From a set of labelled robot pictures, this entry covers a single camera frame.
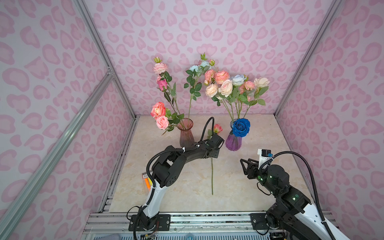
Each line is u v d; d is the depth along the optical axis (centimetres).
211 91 73
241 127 57
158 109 62
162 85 77
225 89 70
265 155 62
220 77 72
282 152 61
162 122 62
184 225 73
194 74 81
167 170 54
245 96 78
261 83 77
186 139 95
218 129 106
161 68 74
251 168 64
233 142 98
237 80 73
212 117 82
